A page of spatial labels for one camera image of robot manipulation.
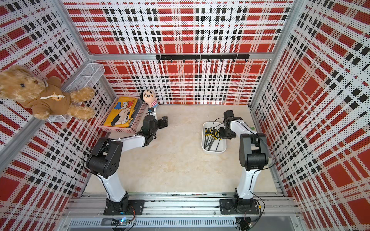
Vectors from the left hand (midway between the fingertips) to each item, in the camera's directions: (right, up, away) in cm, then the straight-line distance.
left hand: (164, 116), depth 98 cm
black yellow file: (+29, -13, +6) cm, 32 cm away
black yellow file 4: (+35, -17, +1) cm, 39 cm away
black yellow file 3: (+35, -14, +4) cm, 38 cm away
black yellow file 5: (+38, -19, 0) cm, 42 cm away
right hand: (+43, -13, -1) cm, 45 cm away
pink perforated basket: (-21, +8, +13) cm, 26 cm away
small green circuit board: (-15, -52, -28) cm, 61 cm away
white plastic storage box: (+40, -21, -2) cm, 45 cm away
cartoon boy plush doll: (-14, +15, +10) cm, 23 cm away
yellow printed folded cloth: (-34, +4, +10) cm, 36 cm away
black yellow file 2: (+31, -11, +7) cm, 34 cm away
